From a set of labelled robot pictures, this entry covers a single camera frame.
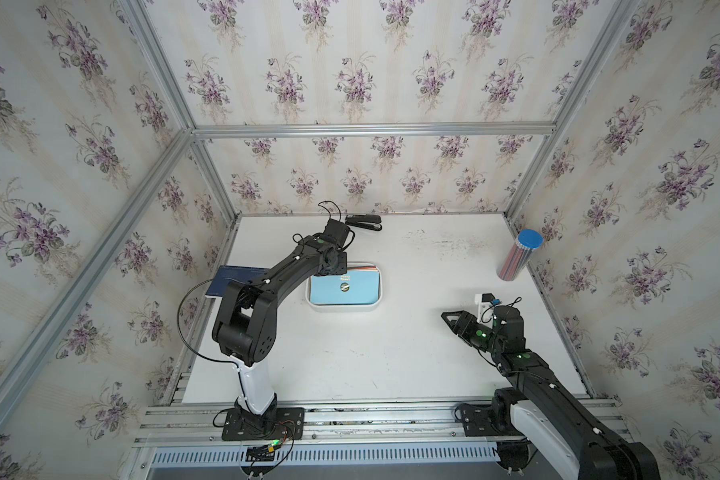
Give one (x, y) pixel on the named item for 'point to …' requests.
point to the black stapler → (366, 221)
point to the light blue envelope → (353, 287)
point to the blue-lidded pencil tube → (518, 254)
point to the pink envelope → (362, 268)
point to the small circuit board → (260, 453)
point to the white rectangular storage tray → (347, 307)
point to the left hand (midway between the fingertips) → (338, 267)
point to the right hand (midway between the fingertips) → (449, 319)
